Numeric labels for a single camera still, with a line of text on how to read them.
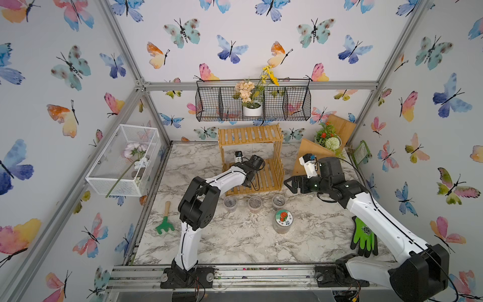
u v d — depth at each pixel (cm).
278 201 89
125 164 73
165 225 85
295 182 70
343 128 104
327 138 92
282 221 80
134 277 76
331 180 59
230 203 89
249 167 76
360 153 112
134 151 74
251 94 84
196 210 53
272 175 104
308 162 70
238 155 87
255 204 89
